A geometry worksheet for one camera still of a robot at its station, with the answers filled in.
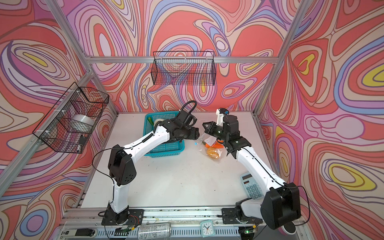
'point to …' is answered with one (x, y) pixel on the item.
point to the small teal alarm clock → (207, 228)
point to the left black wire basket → (69, 124)
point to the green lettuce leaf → (157, 120)
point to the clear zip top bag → (210, 139)
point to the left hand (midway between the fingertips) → (197, 133)
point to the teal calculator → (251, 186)
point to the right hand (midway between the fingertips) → (203, 126)
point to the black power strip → (79, 233)
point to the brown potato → (213, 153)
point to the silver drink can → (154, 231)
